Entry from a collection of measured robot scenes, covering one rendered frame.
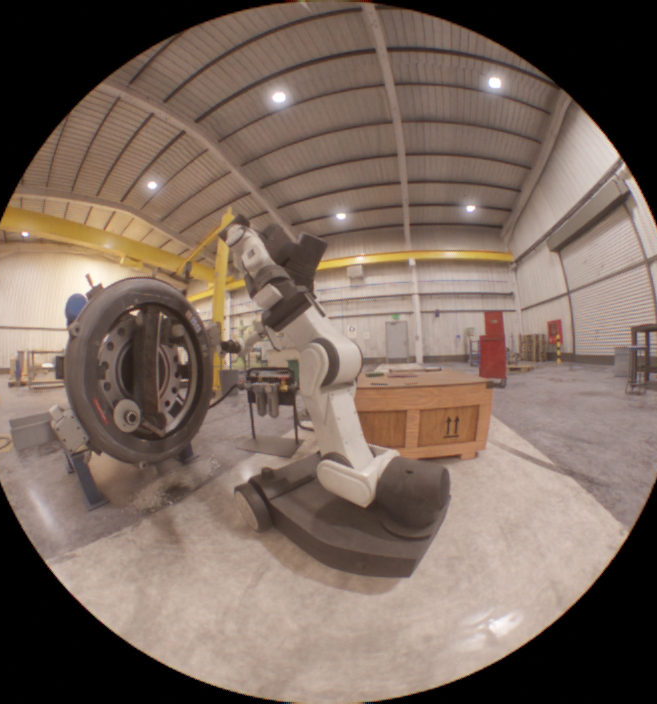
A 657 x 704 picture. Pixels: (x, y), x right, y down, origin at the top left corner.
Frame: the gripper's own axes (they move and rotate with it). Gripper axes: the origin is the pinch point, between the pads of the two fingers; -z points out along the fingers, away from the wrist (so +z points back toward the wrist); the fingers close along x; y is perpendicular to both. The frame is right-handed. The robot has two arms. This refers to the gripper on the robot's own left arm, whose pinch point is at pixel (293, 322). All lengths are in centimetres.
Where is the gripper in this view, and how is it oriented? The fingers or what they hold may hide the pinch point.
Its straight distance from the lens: 41.9
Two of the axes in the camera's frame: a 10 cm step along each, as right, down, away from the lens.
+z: -4.5, -7.1, 5.4
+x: -8.0, 5.9, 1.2
